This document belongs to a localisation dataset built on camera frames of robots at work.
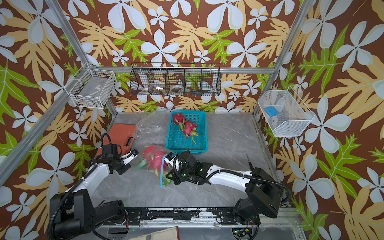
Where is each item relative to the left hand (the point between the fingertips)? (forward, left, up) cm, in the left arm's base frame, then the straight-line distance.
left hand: (123, 160), depth 89 cm
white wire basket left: (+30, +16, +30) cm, 45 cm away
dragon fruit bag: (+21, -40, +5) cm, 45 cm away
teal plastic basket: (+16, -31, -3) cm, 35 cm away
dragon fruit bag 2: (+27, -33, +7) cm, 43 cm away
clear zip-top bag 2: (-15, -27, +9) cm, 32 cm away
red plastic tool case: (+20, +7, -1) cm, 21 cm away
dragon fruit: (-6, -22, +14) cm, 27 cm away
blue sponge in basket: (+21, -88, +21) cm, 94 cm away
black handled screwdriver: (0, -79, -5) cm, 79 cm away
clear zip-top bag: (+17, -17, +8) cm, 25 cm away
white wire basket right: (+13, -95, +26) cm, 100 cm away
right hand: (-12, -29, +7) cm, 32 cm away
